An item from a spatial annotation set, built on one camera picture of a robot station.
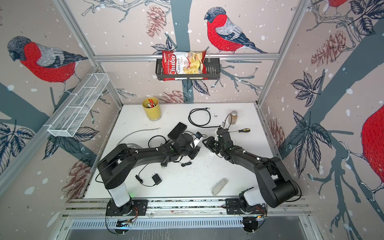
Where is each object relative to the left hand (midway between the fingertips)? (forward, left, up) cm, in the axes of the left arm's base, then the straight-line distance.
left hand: (199, 148), depth 87 cm
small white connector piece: (+32, -14, -7) cm, 36 cm away
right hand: (+2, -1, 0) cm, 3 cm away
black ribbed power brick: (+15, +15, -5) cm, 22 cm away
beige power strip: (-21, -9, -5) cm, 24 cm away
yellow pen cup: (+31, +33, +4) cm, 46 cm away
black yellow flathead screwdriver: (+16, -33, -5) cm, 37 cm away
